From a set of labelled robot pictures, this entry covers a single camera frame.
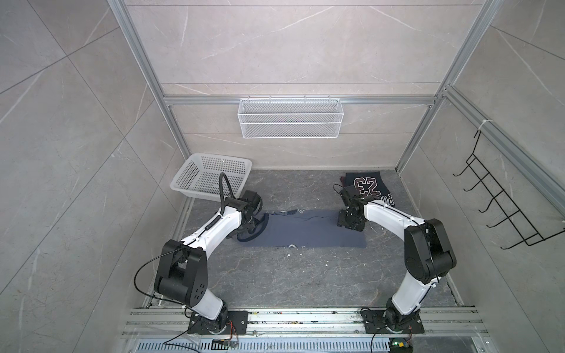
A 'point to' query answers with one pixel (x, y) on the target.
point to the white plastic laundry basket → (202, 175)
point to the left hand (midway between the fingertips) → (240, 221)
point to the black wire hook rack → (499, 195)
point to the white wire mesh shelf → (292, 118)
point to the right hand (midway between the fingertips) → (344, 222)
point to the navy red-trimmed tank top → (369, 185)
